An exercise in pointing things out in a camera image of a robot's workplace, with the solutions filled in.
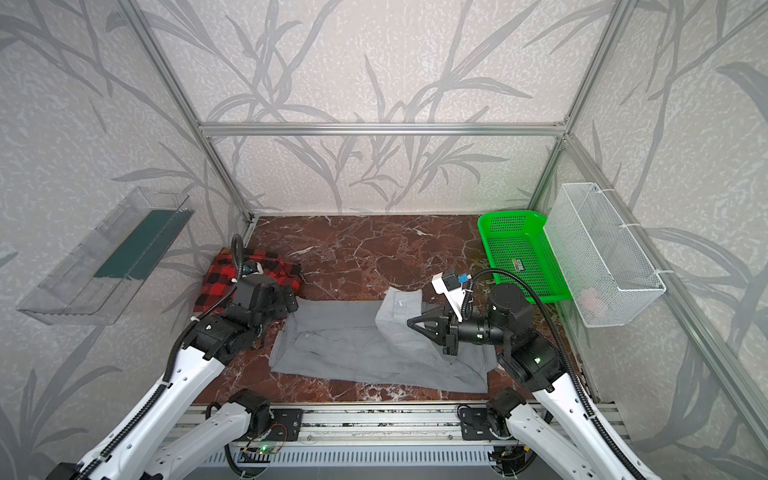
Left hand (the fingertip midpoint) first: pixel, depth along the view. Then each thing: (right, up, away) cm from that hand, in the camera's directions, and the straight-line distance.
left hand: (282, 286), depth 77 cm
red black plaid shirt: (-26, +1, +16) cm, 31 cm away
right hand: (+34, -3, -18) cm, 38 cm away
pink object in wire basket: (+78, -3, -4) cm, 78 cm away
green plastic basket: (+75, +12, +35) cm, 84 cm away
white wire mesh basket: (+74, +5, -14) cm, 76 cm away
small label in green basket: (+73, +3, +28) cm, 78 cm away
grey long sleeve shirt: (+22, -18, +9) cm, 30 cm away
